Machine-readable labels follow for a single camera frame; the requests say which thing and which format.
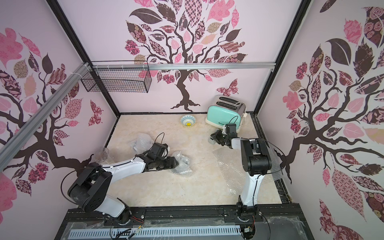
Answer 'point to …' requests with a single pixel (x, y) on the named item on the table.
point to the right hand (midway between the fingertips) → (212, 134)
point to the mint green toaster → (225, 110)
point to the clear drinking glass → (102, 155)
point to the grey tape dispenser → (211, 140)
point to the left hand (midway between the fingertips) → (175, 167)
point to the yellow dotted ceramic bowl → (188, 120)
